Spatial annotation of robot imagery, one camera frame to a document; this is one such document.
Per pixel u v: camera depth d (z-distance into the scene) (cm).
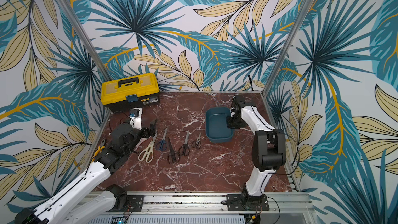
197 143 93
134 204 73
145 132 67
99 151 88
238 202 73
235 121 79
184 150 90
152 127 70
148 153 88
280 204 76
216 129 95
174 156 90
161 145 92
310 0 74
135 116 62
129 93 98
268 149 49
